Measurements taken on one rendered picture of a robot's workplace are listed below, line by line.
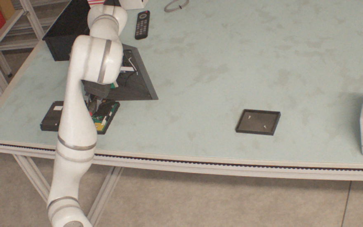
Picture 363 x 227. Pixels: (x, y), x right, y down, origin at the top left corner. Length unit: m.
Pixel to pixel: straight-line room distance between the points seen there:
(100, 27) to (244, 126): 0.52
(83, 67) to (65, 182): 0.32
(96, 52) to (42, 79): 1.01
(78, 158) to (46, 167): 2.12
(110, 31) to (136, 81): 0.54
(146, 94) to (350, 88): 0.65
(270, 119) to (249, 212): 1.13
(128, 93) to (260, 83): 0.43
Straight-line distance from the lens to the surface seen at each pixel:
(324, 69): 1.72
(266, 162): 1.50
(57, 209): 1.36
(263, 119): 1.60
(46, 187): 2.37
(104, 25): 1.31
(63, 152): 1.25
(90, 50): 1.14
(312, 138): 1.52
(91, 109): 1.69
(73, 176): 1.30
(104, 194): 2.75
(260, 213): 2.65
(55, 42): 2.13
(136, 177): 3.01
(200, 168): 1.63
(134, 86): 1.82
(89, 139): 1.23
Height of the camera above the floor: 2.10
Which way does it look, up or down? 41 degrees down
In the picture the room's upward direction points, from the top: 22 degrees counter-clockwise
